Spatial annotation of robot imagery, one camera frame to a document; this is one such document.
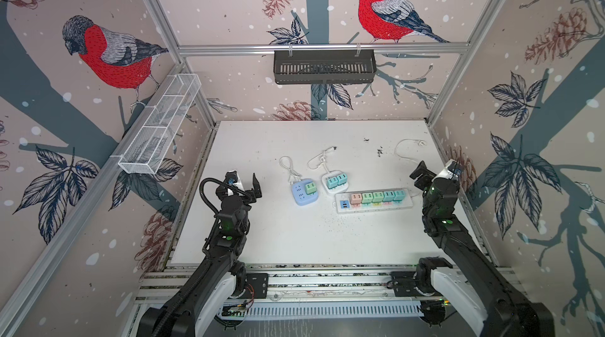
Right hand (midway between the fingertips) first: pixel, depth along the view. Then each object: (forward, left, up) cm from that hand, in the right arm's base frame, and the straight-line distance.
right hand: (432, 170), depth 80 cm
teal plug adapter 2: (-3, +9, -13) cm, 16 cm away
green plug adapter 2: (+1, +34, -11) cm, 36 cm away
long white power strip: (-6, +29, -16) cm, 34 cm away
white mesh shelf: (-7, +93, +15) cm, 94 cm away
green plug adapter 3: (-5, +17, -11) cm, 21 cm away
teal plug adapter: (+3, +30, -12) cm, 33 cm away
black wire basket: (+46, +38, +13) cm, 61 cm away
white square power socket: (+3, +38, -14) cm, 40 cm away
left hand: (-5, +67, +1) cm, 67 cm away
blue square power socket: (-3, +47, -15) cm, 50 cm away
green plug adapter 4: (-6, +21, -11) cm, 25 cm away
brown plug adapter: (-6, +25, -11) cm, 28 cm away
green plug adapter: (-2, +43, -11) cm, 44 cm away
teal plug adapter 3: (-4, +13, -12) cm, 18 cm away
